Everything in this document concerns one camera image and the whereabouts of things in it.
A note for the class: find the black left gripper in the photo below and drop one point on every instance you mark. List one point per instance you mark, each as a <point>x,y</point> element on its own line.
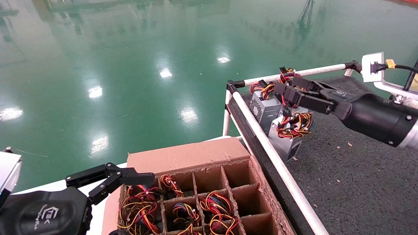
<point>39,212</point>

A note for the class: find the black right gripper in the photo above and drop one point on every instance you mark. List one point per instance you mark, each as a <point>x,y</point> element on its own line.
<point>372,117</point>

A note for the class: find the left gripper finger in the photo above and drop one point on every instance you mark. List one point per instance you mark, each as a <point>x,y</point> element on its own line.
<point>134,177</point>

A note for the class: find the brown divided cardboard box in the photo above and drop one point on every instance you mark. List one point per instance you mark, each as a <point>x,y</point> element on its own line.
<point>186,155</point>

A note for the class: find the plain grey power supply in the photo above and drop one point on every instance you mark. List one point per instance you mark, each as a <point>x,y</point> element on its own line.
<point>287,74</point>

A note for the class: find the short white leg pipe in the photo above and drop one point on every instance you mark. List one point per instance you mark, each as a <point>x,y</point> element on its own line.
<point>348,72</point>

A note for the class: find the black pipe corner joint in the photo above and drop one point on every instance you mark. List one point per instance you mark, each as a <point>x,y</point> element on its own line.
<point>354,66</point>
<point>233,85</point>

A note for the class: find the yellow garment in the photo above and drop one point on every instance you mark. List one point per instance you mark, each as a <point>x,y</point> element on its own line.
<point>416,85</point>

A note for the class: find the long white rail pipe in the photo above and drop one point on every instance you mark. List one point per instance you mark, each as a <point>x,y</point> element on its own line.
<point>261,137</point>

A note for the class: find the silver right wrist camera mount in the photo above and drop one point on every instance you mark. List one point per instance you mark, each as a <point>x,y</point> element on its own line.
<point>367,60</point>

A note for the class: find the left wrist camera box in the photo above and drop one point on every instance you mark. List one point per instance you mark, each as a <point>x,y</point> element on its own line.
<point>8,169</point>

